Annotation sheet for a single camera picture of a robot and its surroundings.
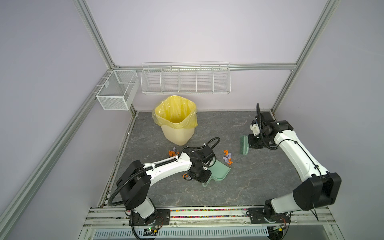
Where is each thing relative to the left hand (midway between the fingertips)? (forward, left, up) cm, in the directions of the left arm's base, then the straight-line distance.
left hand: (204, 183), depth 77 cm
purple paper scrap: (+18, -18, -6) cm, 26 cm away
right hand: (+15, -27, +9) cm, 33 cm away
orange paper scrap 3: (-1, +9, +17) cm, 19 cm away
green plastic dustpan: (+8, -10, -6) cm, 14 cm away
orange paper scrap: (+21, -16, -7) cm, 28 cm away
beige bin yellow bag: (+47, +15, 0) cm, 49 cm away
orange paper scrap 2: (+14, -17, -6) cm, 23 cm away
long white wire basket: (+62, +7, +23) cm, 66 cm away
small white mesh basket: (+61, +54, +15) cm, 83 cm away
